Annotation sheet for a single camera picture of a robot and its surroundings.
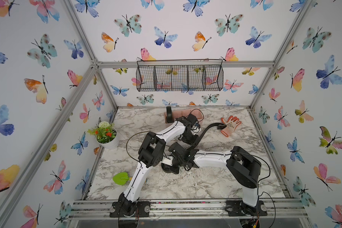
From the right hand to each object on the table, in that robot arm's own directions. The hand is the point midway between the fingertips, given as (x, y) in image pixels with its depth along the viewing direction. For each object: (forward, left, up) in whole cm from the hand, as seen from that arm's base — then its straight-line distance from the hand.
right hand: (166, 165), depth 86 cm
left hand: (+16, -19, 0) cm, 25 cm away
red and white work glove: (+35, -46, -2) cm, 58 cm away
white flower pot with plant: (+12, +36, +12) cm, 40 cm away
